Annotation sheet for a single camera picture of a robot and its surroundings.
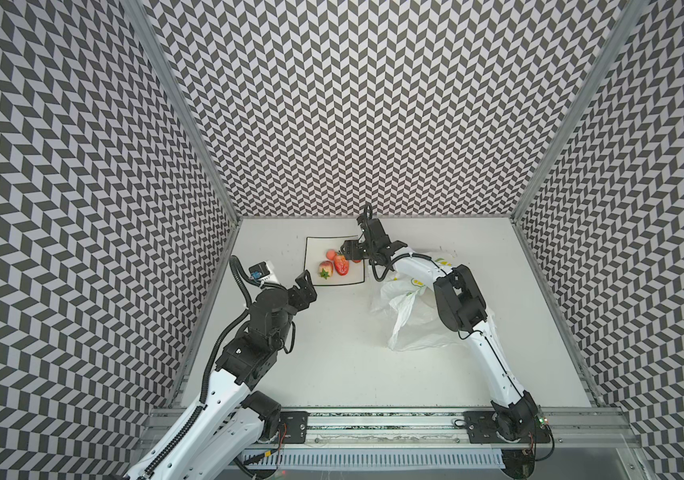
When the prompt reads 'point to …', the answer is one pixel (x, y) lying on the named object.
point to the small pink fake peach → (331, 254)
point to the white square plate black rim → (315, 254)
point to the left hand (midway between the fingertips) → (297, 279)
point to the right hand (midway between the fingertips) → (349, 252)
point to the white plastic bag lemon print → (406, 310)
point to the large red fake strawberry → (326, 269)
